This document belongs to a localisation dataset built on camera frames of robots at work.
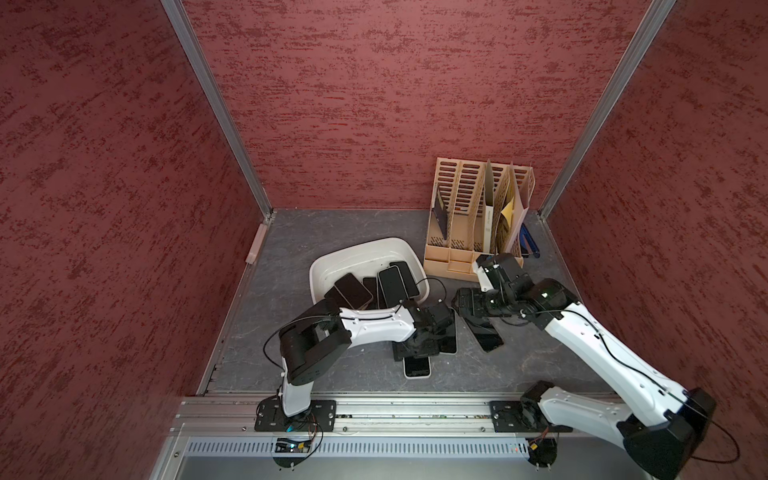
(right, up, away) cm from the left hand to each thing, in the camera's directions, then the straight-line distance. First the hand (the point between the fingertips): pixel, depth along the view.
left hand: (418, 358), depth 83 cm
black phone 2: (+21, +5, +6) cm, 23 cm away
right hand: (+12, +16, -8) cm, 22 cm away
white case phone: (-1, -1, -2) cm, 3 cm away
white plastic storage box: (-17, +26, +20) cm, 37 cm away
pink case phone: (-20, +17, +11) cm, 29 cm away
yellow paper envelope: (+26, +43, +2) cm, 50 cm away
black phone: (+6, +9, -12) cm, 16 cm away
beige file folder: (+22, +48, +5) cm, 53 cm away
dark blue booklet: (+12, +44, +30) cm, 55 cm away
